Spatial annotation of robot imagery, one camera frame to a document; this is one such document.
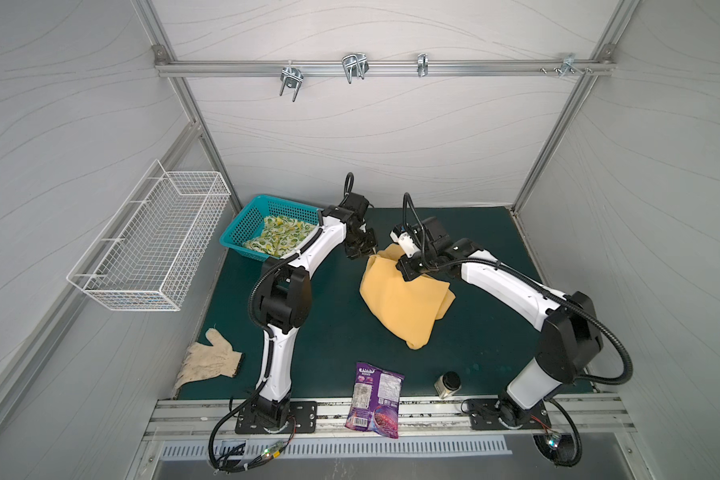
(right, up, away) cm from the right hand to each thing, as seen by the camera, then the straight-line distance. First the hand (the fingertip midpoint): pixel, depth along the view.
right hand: (403, 256), depth 85 cm
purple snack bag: (-9, -36, -12) cm, 39 cm away
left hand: (-6, +2, +7) cm, 10 cm away
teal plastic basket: (-55, +12, +23) cm, 60 cm away
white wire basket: (-61, +1, -17) cm, 64 cm away
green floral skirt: (-42, +6, +21) cm, 47 cm away
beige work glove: (-56, -29, -3) cm, 64 cm away
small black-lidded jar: (+9, -30, -15) cm, 34 cm away
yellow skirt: (+2, -15, +1) cm, 15 cm away
